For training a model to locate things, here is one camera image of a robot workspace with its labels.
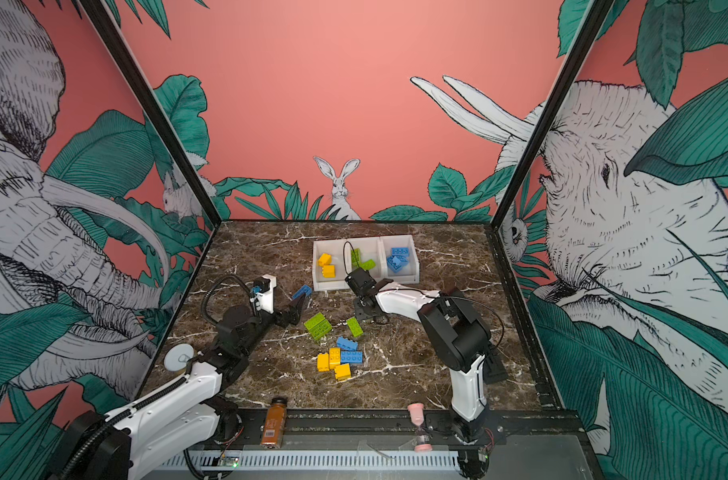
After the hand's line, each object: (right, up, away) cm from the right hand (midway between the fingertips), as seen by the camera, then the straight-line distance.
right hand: (363, 307), depth 95 cm
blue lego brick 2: (+13, +17, +15) cm, 27 cm away
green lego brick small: (-3, -6, -3) cm, 7 cm away
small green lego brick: (+1, +13, +12) cm, 18 cm away
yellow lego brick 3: (-11, -14, -11) cm, 21 cm away
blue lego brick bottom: (-3, -12, -11) cm, 17 cm away
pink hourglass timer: (+15, -28, -23) cm, 40 cm away
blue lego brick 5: (-5, -9, -9) cm, 14 cm away
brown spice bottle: (-21, -25, -24) cm, 40 cm away
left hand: (-20, +9, -15) cm, 26 cm away
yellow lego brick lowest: (-6, -16, -13) cm, 21 cm away
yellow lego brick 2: (-13, +11, +8) cm, 19 cm away
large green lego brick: (-14, -5, -5) cm, 16 cm away
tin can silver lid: (-51, -10, -15) cm, 54 cm away
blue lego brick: (-20, +5, +4) cm, 21 cm away
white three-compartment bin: (-6, +17, +6) cm, 19 cm away
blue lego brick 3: (+11, +14, +9) cm, 20 cm away
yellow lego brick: (-15, +15, +11) cm, 24 cm away
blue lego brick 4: (+13, +14, +9) cm, 21 cm away
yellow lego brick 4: (-8, -13, -11) cm, 19 cm away
